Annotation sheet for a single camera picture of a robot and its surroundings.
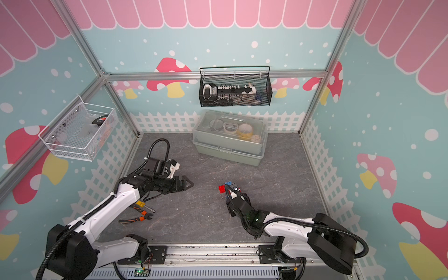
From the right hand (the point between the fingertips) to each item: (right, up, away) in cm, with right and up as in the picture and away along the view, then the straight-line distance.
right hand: (232, 197), depth 85 cm
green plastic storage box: (-1, +30, +6) cm, 30 cm away
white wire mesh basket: (-67, +31, -8) cm, 74 cm away
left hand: (-22, +5, -5) cm, 23 cm away
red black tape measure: (-60, +37, -7) cm, 70 cm away
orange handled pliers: (-42, -9, -1) cm, 43 cm away
